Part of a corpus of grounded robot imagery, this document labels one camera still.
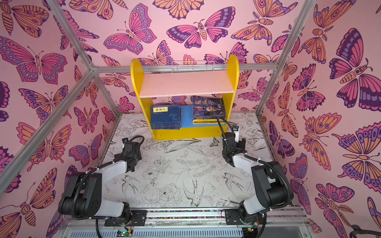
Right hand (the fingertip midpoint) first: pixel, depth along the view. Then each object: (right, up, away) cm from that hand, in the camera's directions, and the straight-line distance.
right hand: (239, 136), depth 90 cm
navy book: (-45, +12, +2) cm, 47 cm away
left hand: (-69, -10, +2) cm, 69 cm away
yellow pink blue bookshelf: (-33, +24, +27) cm, 49 cm away
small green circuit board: (-62, -46, -18) cm, 79 cm away
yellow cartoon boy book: (-19, +9, +4) cm, 22 cm away
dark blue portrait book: (-20, +19, +4) cm, 27 cm away
